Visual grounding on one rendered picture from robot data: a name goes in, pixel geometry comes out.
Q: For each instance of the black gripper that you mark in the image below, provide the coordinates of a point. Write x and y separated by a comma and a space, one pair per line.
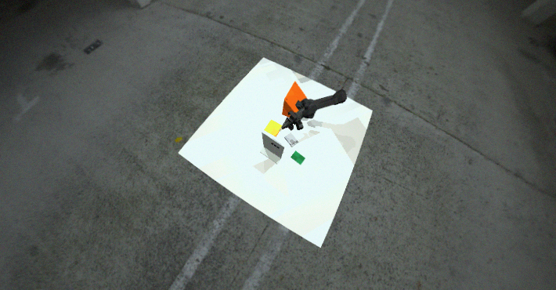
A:
291, 120

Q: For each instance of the grey panel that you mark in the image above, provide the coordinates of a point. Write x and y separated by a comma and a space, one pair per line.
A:
271, 148

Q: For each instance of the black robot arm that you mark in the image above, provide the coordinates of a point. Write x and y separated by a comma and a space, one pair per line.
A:
307, 108

